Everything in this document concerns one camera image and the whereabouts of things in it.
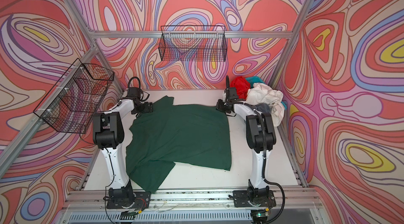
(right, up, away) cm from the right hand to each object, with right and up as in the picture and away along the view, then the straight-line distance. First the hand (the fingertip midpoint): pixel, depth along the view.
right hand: (218, 109), depth 102 cm
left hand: (-48, +1, +4) cm, 49 cm away
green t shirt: (-18, -16, -4) cm, 24 cm away
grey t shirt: (+26, +1, -11) cm, 28 cm away
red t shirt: (+16, +16, 0) cm, 22 cm away
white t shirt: (+27, +10, -4) cm, 29 cm away
